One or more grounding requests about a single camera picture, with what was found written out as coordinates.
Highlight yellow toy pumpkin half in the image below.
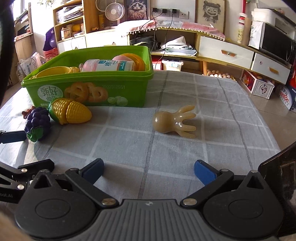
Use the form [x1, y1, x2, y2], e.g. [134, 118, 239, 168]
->
[120, 53, 145, 71]

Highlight cartoon girl picture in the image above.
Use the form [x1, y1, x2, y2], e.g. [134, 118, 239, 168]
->
[195, 0, 226, 33]

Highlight cotton swab jar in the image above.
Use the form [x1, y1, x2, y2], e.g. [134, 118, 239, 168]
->
[81, 59, 135, 72]

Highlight white desk fan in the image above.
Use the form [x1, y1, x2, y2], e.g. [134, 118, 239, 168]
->
[105, 2, 125, 21]

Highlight purple toy grapes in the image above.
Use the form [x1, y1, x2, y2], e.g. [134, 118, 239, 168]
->
[24, 107, 51, 142]

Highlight red brown small toy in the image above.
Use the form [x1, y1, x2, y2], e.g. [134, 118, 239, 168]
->
[22, 105, 35, 119]

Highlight black phone screen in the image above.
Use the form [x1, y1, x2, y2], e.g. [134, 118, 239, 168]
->
[257, 141, 296, 218]

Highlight egg tray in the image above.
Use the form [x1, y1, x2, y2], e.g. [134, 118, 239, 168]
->
[207, 69, 235, 81]

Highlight pink pig toy figure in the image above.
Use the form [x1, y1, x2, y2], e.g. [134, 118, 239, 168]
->
[112, 55, 132, 61]

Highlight black microwave oven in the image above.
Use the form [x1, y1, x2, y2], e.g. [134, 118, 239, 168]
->
[248, 21, 295, 65]

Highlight red cartoon bag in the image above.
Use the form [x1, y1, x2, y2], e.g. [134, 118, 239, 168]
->
[44, 48, 59, 62]

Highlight beige toy octopus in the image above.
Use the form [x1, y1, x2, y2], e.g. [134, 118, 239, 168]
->
[152, 105, 197, 138]

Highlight grey checked tablecloth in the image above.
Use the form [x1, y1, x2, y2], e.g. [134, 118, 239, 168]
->
[1, 71, 280, 200]

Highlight white patterned storage box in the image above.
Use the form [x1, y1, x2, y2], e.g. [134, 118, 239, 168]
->
[241, 70, 274, 99]

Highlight wooden white tv cabinet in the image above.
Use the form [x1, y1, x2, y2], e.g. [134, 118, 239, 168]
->
[55, 26, 292, 84]

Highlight yellow toy pot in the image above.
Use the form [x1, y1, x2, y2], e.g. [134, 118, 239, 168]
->
[30, 66, 80, 79]

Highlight cat portrait picture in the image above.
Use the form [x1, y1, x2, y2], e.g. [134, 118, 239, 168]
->
[124, 0, 150, 21]

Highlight yellow toy corn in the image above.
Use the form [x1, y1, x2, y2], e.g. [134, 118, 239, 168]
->
[48, 98, 92, 125]

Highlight green plastic storage box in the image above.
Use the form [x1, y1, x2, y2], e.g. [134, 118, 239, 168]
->
[21, 46, 154, 108]

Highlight wooden shelf unit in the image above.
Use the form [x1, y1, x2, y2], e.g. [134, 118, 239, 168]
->
[52, 0, 105, 45]

